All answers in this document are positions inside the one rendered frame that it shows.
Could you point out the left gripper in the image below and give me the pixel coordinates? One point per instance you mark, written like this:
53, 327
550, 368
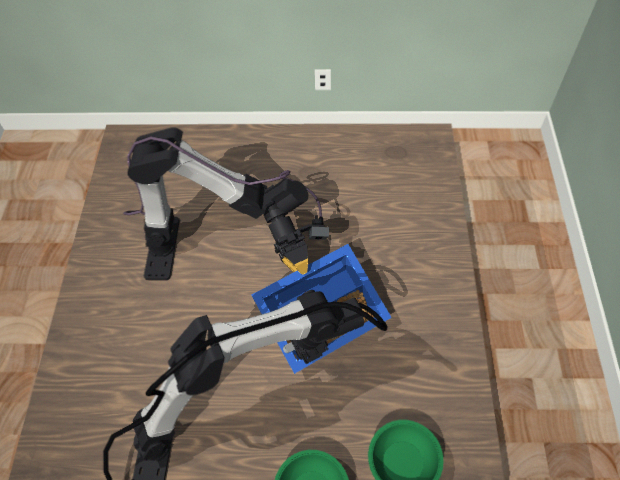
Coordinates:
293, 253

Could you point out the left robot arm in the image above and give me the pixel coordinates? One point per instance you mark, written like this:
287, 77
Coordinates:
255, 200

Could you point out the green bowl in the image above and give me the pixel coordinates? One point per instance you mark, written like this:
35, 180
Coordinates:
311, 465
405, 450

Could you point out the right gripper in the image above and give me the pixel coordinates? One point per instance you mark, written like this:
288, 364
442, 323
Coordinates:
309, 353

